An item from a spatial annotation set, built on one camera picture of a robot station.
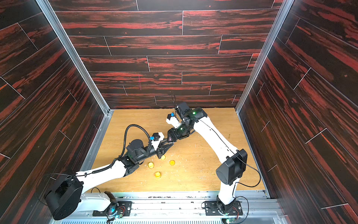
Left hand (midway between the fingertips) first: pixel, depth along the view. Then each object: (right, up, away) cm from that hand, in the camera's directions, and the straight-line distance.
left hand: (171, 142), depth 74 cm
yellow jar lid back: (-4, -7, -4) cm, 9 cm away
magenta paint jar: (-1, +2, -3) cm, 4 cm away
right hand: (+2, +3, +4) cm, 5 cm away
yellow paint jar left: (-14, -16, +13) cm, 25 cm away
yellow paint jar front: (-9, -21, +10) cm, 25 cm away
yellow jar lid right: (-1, -16, +16) cm, 23 cm away
